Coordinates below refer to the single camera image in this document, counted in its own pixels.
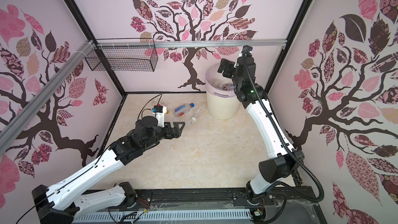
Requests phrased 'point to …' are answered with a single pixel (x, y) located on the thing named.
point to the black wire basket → (125, 58)
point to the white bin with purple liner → (222, 101)
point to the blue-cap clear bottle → (183, 109)
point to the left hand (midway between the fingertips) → (177, 126)
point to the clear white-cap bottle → (198, 112)
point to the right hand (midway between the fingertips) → (230, 59)
